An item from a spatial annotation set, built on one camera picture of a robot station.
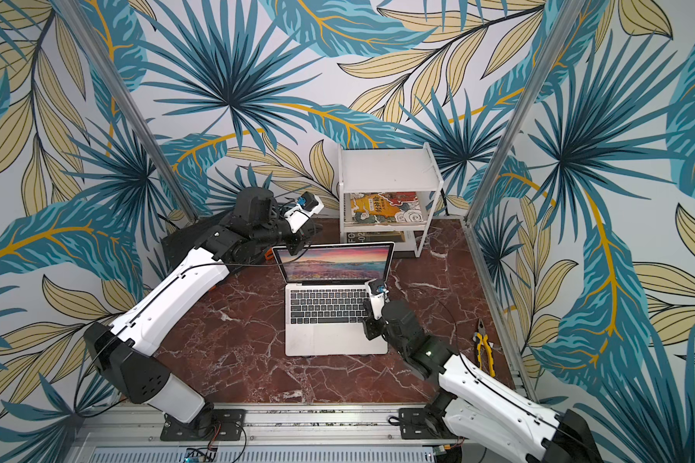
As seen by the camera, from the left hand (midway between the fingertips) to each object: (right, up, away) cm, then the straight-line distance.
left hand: (318, 229), depth 72 cm
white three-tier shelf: (+21, +19, +14) cm, 31 cm away
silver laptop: (+1, -16, +13) cm, 21 cm away
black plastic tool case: (-50, -2, +28) cm, 58 cm away
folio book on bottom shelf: (+18, -1, +36) cm, 40 cm away
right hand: (+8, -22, +4) cm, 24 cm away
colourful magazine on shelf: (+20, +9, +23) cm, 31 cm away
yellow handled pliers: (+48, -32, +16) cm, 60 cm away
